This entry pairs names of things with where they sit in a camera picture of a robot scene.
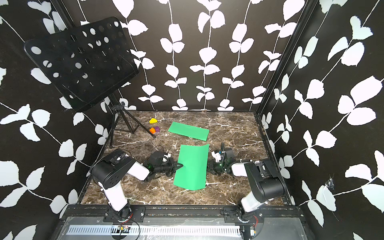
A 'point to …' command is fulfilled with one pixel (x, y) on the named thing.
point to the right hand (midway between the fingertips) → (202, 166)
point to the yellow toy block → (153, 120)
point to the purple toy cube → (157, 129)
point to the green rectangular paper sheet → (189, 131)
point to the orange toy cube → (152, 130)
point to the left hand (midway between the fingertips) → (184, 164)
